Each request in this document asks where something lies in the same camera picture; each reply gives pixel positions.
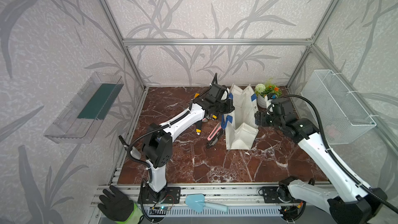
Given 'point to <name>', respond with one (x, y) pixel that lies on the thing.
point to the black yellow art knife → (199, 127)
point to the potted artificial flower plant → (262, 91)
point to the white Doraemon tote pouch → (241, 132)
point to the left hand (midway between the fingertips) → (236, 108)
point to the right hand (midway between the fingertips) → (260, 113)
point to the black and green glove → (118, 209)
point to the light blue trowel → (197, 202)
